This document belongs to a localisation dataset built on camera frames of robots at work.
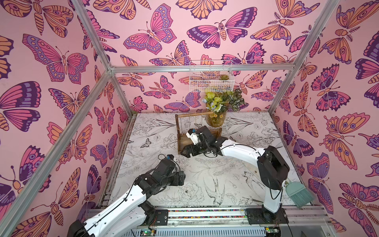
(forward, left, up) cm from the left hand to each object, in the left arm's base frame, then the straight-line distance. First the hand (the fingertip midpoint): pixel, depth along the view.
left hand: (180, 174), depth 79 cm
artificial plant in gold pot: (+47, -25, +9) cm, 54 cm away
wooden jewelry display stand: (+28, +1, -8) cm, 29 cm away
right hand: (+14, -3, +3) cm, 15 cm away
